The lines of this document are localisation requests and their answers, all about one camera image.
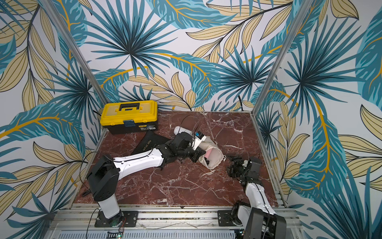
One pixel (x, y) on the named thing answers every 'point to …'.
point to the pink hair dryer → (207, 153)
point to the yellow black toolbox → (122, 117)
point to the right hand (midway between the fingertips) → (226, 158)
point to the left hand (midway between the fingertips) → (204, 153)
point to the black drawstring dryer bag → (150, 140)
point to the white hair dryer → (179, 129)
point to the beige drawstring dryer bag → (213, 157)
